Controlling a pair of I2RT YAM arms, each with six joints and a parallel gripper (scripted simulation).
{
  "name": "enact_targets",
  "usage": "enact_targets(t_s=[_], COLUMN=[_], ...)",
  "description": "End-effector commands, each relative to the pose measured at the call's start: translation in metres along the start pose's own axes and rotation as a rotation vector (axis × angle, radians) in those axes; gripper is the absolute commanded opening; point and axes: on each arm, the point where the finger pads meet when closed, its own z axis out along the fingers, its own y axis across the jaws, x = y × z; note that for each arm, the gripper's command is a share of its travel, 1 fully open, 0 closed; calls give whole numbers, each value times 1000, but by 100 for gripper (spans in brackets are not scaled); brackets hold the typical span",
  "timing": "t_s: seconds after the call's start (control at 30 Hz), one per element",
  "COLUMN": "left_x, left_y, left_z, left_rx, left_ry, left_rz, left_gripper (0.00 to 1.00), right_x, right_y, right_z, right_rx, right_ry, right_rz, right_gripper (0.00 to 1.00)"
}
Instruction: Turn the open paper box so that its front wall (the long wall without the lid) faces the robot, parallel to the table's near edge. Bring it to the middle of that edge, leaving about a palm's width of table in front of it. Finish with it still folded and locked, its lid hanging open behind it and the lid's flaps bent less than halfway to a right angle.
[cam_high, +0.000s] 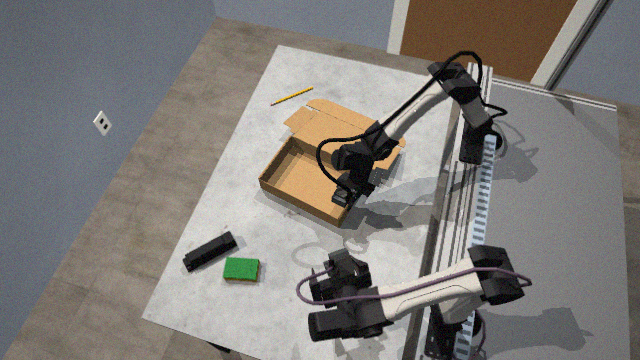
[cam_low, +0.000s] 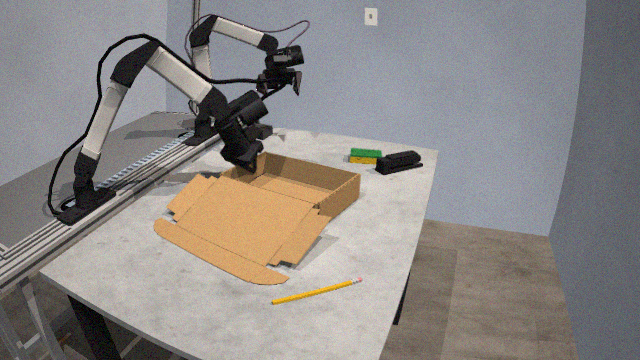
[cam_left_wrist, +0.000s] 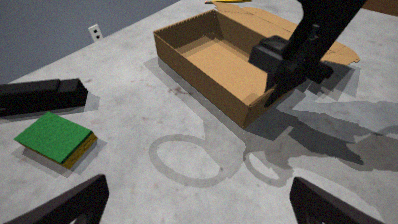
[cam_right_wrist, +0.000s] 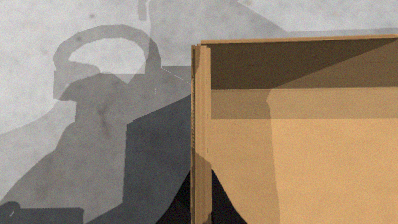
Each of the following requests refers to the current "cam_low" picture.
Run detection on yellow pencil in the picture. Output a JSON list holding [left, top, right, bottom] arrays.
[[272, 278, 362, 305]]

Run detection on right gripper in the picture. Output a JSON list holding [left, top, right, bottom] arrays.
[[220, 120, 270, 173]]

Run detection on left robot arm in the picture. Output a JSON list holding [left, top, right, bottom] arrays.
[[182, 15, 304, 146]]

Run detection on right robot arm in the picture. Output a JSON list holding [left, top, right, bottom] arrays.
[[57, 41, 268, 226]]

